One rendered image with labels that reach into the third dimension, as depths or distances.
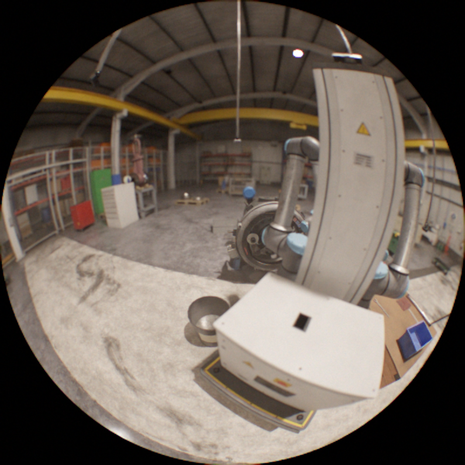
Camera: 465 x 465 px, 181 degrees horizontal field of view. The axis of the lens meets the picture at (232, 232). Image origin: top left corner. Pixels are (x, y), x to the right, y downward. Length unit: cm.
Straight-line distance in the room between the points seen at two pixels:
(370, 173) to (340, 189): 14
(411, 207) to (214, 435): 169
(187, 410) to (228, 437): 33
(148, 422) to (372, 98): 200
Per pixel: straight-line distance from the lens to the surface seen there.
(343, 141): 60
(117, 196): 424
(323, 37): 912
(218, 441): 128
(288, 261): 83
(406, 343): 131
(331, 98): 67
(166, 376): 133
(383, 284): 88
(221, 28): 848
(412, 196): 96
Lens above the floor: 124
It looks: 24 degrees down
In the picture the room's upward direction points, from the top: 1 degrees clockwise
